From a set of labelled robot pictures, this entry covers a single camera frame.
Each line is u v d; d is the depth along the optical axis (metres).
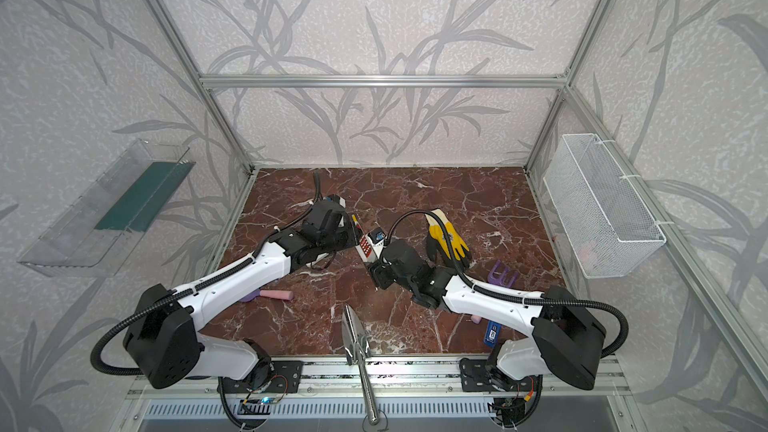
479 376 0.77
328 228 0.64
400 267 0.60
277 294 0.86
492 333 0.77
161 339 0.41
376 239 0.68
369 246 0.71
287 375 0.73
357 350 0.77
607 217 0.62
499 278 0.91
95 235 0.63
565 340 0.41
